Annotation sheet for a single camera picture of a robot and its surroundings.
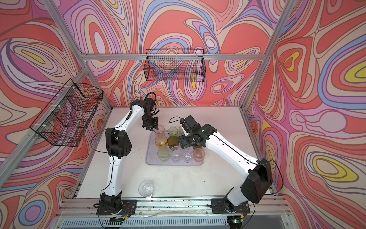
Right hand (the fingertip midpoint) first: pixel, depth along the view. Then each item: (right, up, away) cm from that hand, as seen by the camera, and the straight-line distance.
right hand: (188, 144), depth 79 cm
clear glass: (-7, -8, +10) cm, 15 cm away
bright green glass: (-10, +6, +20) cm, 23 cm away
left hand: (-20, +7, +18) cm, 27 cm away
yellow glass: (-18, -1, +19) cm, 26 cm away
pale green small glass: (-16, -8, +13) cm, 22 cm away
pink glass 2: (+7, -9, +12) cm, 17 cm away
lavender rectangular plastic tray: (-23, -11, +12) cm, 28 cm away
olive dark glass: (-9, 0, +12) cm, 15 cm away
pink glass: (-18, +7, +20) cm, 28 cm away
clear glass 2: (-23, -25, 0) cm, 34 cm away
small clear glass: (0, -9, +8) cm, 12 cm away
